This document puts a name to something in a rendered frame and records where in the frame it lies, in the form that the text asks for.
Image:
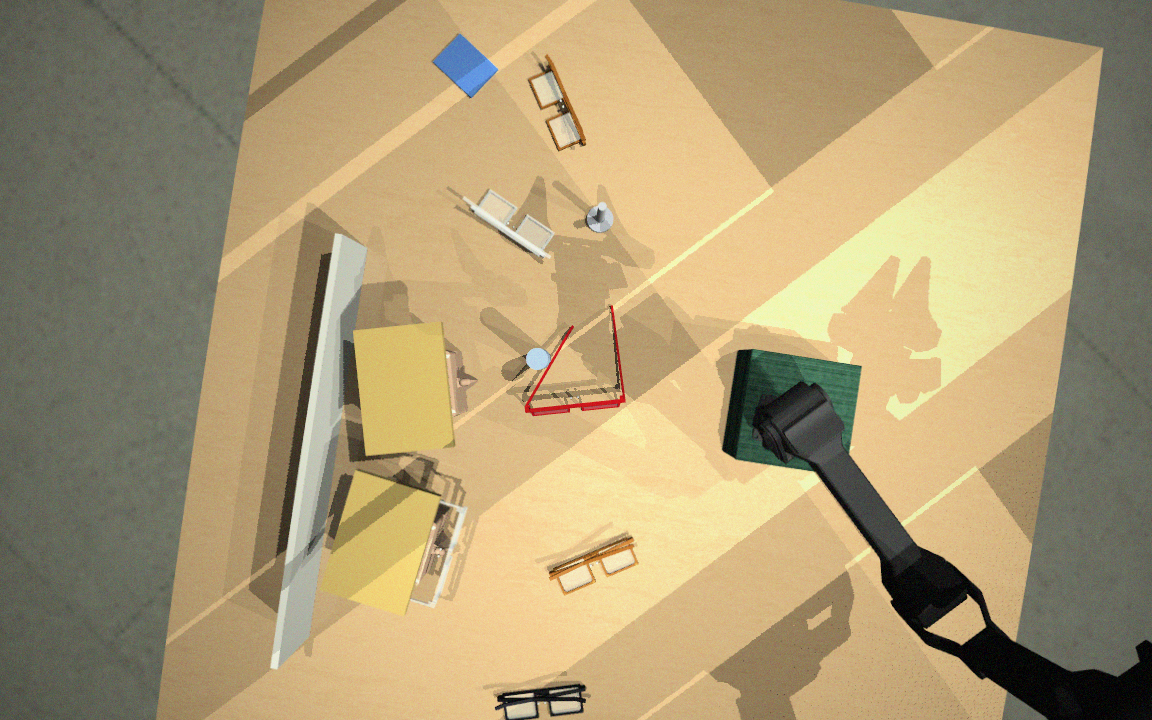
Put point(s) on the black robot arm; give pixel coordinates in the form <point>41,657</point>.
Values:
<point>924,586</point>

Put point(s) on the orange glasses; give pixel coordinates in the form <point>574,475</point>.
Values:
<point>576,574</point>

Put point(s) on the brown rectangular glasses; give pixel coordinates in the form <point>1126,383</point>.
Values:
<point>548,89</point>

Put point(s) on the black glasses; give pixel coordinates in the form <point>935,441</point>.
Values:
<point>522,705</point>

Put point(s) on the blue pyramid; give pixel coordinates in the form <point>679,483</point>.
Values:
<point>465,65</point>

